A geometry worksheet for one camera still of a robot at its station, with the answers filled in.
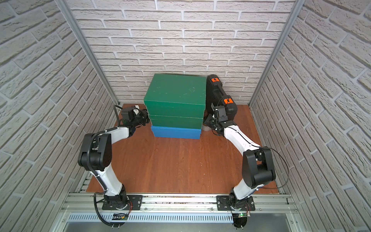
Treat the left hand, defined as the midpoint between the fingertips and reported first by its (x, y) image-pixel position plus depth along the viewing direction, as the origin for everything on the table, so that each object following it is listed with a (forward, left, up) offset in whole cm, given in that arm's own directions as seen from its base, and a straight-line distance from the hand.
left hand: (157, 109), depth 93 cm
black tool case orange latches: (+8, -40, +6) cm, 41 cm away
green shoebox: (-6, -14, +18) cm, 23 cm away
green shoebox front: (-13, -22, +6) cm, 26 cm away
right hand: (-7, -32, -1) cm, 33 cm away
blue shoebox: (-11, -13, -11) cm, 20 cm away
